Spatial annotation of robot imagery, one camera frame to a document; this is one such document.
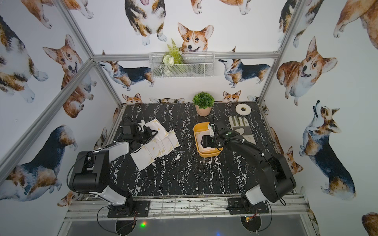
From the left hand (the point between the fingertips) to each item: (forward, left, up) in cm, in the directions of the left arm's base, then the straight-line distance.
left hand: (160, 128), depth 93 cm
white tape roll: (+27, -58, -11) cm, 65 cm away
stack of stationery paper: (+1, -25, -11) cm, 27 cm away
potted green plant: (+17, -28, +5) cm, 34 cm away
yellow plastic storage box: (+5, -27, -6) cm, 29 cm away
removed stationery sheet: (-2, -7, -10) cm, 13 cm away
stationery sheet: (+4, +4, -2) cm, 6 cm away
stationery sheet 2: (-8, +2, -10) cm, 13 cm away
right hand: (-10, -27, 0) cm, 29 cm away
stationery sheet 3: (-15, +11, -9) cm, 21 cm away
